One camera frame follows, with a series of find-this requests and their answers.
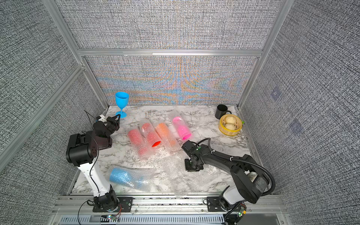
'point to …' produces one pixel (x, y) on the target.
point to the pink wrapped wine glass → (183, 130)
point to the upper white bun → (230, 119)
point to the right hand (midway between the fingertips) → (188, 166)
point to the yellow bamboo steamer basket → (222, 129)
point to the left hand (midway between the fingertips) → (123, 111)
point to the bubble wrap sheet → (174, 180)
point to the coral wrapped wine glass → (138, 141)
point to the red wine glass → (151, 135)
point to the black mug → (221, 110)
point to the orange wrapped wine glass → (164, 130)
